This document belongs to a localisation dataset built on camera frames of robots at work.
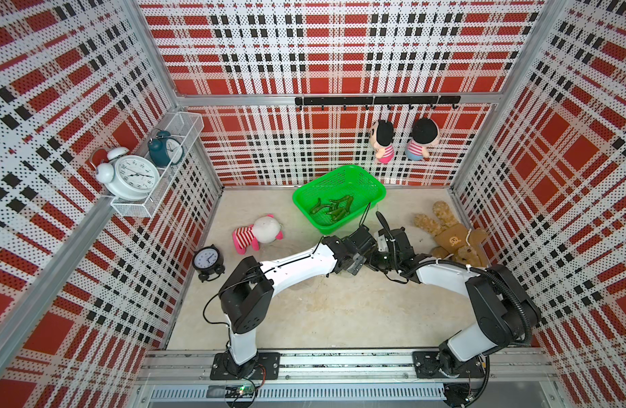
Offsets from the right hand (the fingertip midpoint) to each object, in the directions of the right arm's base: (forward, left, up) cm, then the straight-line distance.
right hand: (361, 258), depth 90 cm
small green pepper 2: (+28, +16, -5) cm, 33 cm away
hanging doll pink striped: (+39, -9, +24) cm, 46 cm away
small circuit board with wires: (-39, +36, -5) cm, 53 cm away
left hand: (+1, +6, +4) cm, 7 cm away
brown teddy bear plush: (+7, -35, 0) cm, 36 cm away
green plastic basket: (+38, -6, -4) cm, 38 cm away
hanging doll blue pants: (+38, -25, +26) cm, 52 cm away
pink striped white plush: (+13, +37, 0) cm, 39 cm away
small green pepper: (+28, +7, -5) cm, 29 cm away
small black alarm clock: (+1, +57, -3) cm, 57 cm away
